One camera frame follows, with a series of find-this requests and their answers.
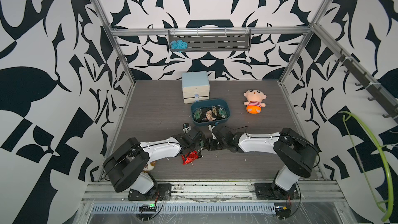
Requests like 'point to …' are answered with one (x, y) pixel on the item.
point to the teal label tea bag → (197, 114)
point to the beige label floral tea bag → (209, 115)
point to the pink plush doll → (254, 98)
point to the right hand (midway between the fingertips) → (203, 143)
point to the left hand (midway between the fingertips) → (196, 140)
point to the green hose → (345, 117)
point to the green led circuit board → (152, 207)
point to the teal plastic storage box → (206, 105)
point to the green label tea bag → (222, 112)
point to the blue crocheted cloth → (179, 45)
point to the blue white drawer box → (196, 86)
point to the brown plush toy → (149, 166)
